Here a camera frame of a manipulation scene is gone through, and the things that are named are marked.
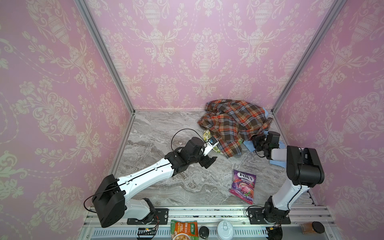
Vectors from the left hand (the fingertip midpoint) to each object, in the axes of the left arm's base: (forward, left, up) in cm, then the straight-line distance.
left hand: (211, 151), depth 77 cm
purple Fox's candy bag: (-11, -18, -15) cm, 26 cm away
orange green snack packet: (-32, +13, -16) cm, 38 cm away
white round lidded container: (-32, -6, -13) cm, 35 cm away
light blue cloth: (+15, -28, -15) cm, 35 cm away
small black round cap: (-33, +4, -9) cm, 34 cm away
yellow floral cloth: (+22, +1, -16) cm, 27 cm away
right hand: (+21, -29, -12) cm, 38 cm away
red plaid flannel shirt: (+29, -16, -10) cm, 35 cm away
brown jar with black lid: (-30, -43, -8) cm, 54 cm away
